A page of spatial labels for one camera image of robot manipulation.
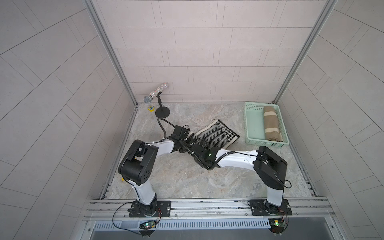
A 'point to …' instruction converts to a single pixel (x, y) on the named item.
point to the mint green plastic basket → (254, 124)
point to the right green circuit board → (277, 225)
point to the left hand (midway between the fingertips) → (197, 144)
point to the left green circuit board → (148, 224)
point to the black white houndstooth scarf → (216, 133)
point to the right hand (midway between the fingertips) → (201, 155)
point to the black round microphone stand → (161, 112)
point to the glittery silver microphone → (148, 99)
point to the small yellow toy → (151, 108)
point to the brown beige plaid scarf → (271, 124)
